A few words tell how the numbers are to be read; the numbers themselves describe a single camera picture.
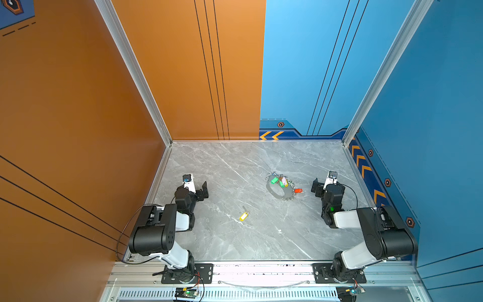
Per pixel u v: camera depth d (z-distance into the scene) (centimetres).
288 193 97
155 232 46
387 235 46
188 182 80
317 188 85
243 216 89
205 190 87
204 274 74
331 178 78
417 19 71
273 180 102
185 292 71
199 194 84
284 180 99
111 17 71
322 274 72
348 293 70
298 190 97
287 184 99
